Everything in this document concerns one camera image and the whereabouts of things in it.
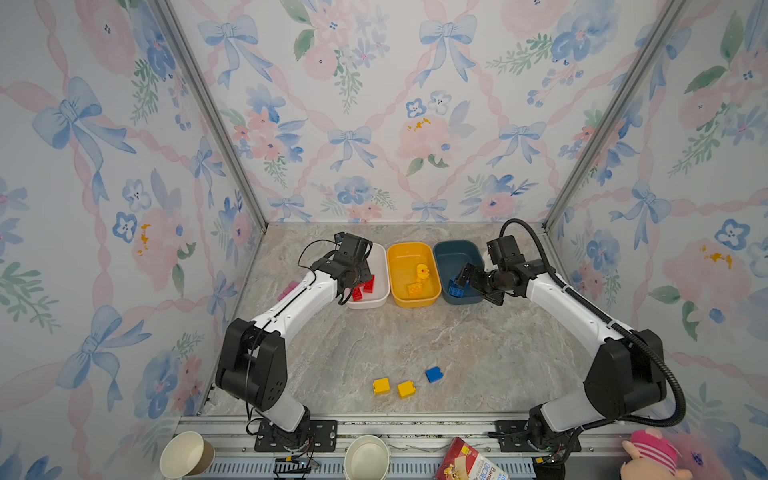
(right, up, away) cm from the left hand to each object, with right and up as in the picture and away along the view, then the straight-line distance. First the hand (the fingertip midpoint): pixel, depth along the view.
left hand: (361, 268), depth 88 cm
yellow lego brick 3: (+13, -32, -8) cm, 36 cm away
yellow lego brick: (+17, -8, +12) cm, 22 cm away
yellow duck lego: (+20, -2, +15) cm, 25 cm away
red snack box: (+24, -43, -20) cm, 53 cm away
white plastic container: (+4, +1, +18) cm, 19 cm away
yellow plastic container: (+17, -3, +15) cm, 23 cm away
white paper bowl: (+3, -45, -17) cm, 48 cm away
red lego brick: (+2, -7, +12) cm, 14 cm away
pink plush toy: (+67, -41, -22) cm, 81 cm away
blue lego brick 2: (+21, -30, -4) cm, 36 cm away
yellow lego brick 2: (+6, -31, -8) cm, 33 cm away
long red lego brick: (-3, -9, +9) cm, 13 cm away
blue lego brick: (+30, -8, +10) cm, 33 cm away
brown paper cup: (-41, -44, -17) cm, 62 cm away
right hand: (+30, -5, -1) cm, 31 cm away
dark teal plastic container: (+32, +3, +22) cm, 39 cm away
